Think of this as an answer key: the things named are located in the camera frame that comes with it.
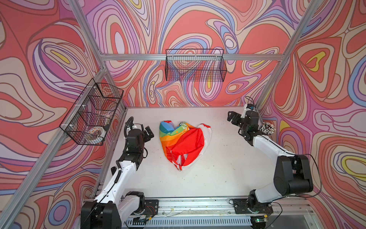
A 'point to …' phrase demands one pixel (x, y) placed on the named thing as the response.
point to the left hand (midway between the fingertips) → (144, 129)
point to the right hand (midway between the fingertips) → (233, 117)
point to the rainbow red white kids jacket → (184, 143)
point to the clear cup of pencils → (267, 128)
